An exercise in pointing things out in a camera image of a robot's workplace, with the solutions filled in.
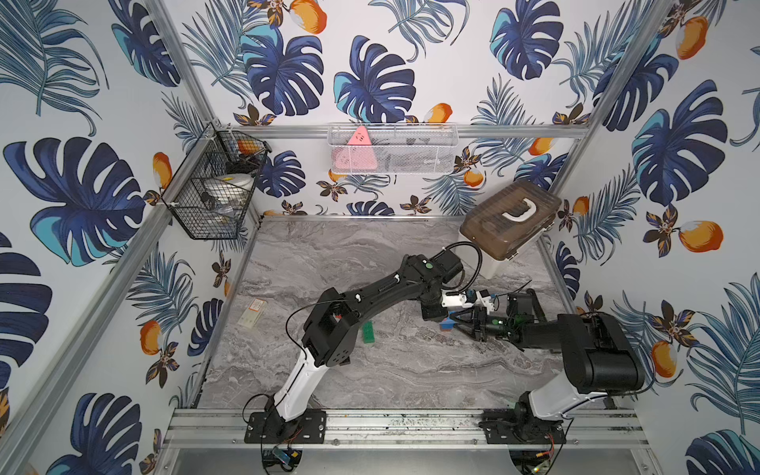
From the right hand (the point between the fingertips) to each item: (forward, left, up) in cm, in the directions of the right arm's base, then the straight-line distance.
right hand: (454, 321), depth 88 cm
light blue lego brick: (-1, +2, +2) cm, 3 cm away
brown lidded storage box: (+25, -17, +16) cm, 34 cm away
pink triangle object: (+40, +29, +31) cm, 58 cm away
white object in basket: (+23, +62, +32) cm, 74 cm away
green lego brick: (-2, +26, -4) cm, 26 cm away
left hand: (+2, +5, +5) cm, 8 cm away
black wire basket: (+23, +69, +30) cm, 79 cm away
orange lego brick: (0, +2, -5) cm, 6 cm away
